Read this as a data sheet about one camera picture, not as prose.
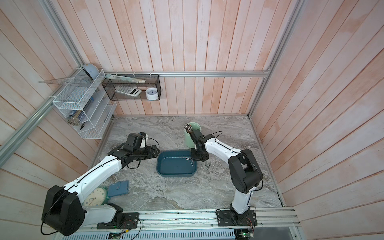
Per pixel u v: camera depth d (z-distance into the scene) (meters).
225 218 0.73
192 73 0.96
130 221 0.73
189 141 0.92
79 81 0.78
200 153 0.77
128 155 0.59
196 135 0.75
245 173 0.48
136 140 0.65
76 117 0.76
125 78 0.92
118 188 0.82
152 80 0.92
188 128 0.90
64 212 0.40
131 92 0.98
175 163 0.93
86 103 0.75
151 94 0.94
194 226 0.73
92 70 0.84
